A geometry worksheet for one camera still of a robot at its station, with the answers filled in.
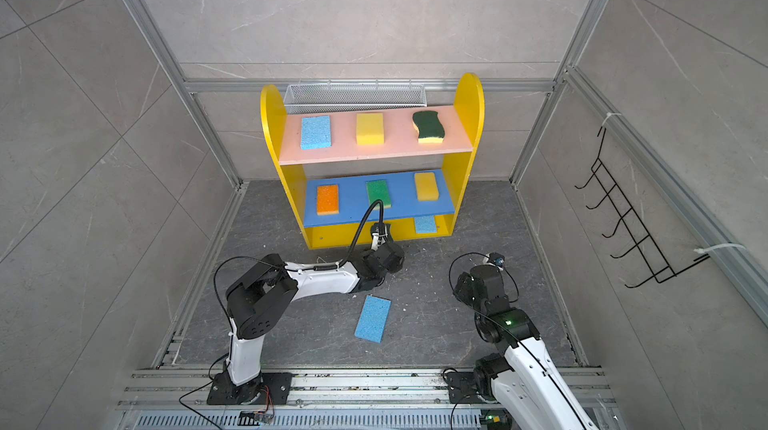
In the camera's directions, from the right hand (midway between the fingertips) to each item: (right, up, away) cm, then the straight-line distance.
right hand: (471, 280), depth 81 cm
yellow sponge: (-10, +27, +18) cm, 34 cm away
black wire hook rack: (+34, +12, -16) cm, 39 cm away
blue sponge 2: (-27, -12, +3) cm, 30 cm away
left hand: (-21, +8, +12) cm, 25 cm away
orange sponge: (-42, +22, +12) cm, 49 cm away
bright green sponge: (-26, +26, +15) cm, 40 cm away
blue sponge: (-10, +14, +23) cm, 29 cm away
